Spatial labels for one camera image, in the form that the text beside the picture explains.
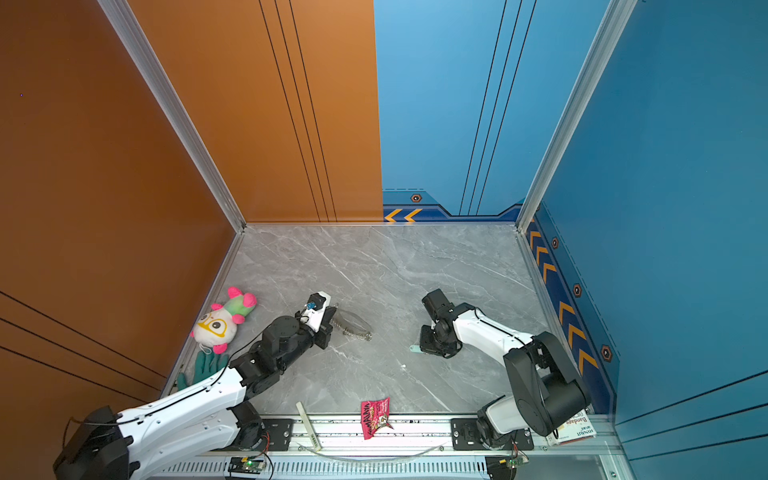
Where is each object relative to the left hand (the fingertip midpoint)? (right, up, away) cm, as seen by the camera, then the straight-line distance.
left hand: (335, 305), depth 80 cm
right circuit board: (+42, -37, -10) cm, 57 cm away
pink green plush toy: (-35, -7, +5) cm, 36 cm away
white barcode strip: (-6, -30, -5) cm, 31 cm away
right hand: (+25, -14, +7) cm, 30 cm away
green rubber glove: (-38, -18, +4) cm, 42 cm away
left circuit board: (-20, -36, -9) cm, 43 cm away
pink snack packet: (+11, -27, -5) cm, 30 cm away
